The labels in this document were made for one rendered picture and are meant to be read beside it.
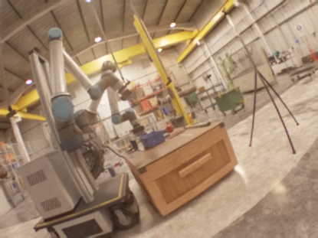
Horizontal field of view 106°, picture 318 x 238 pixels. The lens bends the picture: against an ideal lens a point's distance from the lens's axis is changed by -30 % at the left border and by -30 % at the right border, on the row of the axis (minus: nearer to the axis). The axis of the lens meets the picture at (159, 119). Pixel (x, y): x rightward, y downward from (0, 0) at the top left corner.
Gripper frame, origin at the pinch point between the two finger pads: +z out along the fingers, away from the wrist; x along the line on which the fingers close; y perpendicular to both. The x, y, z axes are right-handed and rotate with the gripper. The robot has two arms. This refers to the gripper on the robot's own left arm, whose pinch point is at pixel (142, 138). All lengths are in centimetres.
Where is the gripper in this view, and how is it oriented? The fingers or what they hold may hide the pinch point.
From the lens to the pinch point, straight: 179.9
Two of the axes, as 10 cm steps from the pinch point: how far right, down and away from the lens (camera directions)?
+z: 4.1, 9.1, 0.3
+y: -3.1, 1.1, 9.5
